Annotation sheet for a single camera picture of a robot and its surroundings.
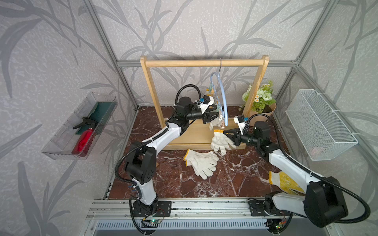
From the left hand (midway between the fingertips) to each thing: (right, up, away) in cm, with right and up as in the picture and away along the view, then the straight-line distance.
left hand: (219, 111), depth 74 cm
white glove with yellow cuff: (-7, -31, +12) cm, 34 cm away
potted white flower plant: (+28, +5, +10) cm, 31 cm away
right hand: (+4, -11, +4) cm, 12 cm away
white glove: (+2, -17, +8) cm, 19 cm away
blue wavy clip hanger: (+3, +21, +38) cm, 44 cm away
